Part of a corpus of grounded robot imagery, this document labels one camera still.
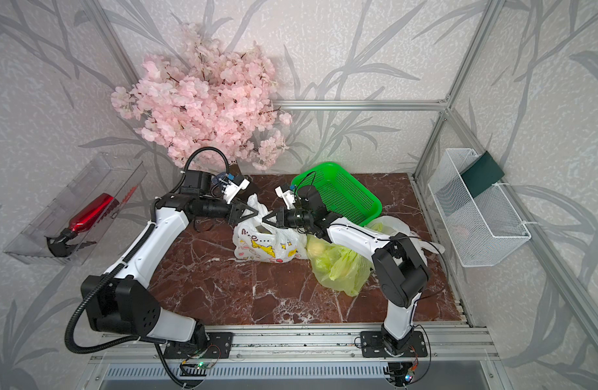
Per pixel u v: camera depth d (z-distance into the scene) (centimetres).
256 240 74
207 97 66
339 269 75
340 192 115
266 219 79
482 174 74
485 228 60
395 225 87
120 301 41
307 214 68
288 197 77
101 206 65
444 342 75
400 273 47
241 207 71
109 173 79
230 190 70
